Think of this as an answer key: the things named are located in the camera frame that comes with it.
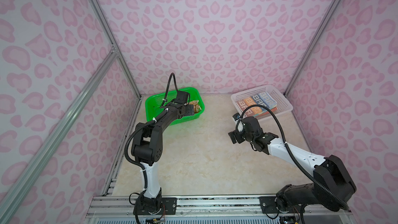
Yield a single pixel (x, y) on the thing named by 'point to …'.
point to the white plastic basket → (283, 105)
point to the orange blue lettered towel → (263, 99)
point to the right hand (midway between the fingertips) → (235, 127)
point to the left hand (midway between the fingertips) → (189, 108)
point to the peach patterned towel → (197, 108)
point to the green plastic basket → (153, 104)
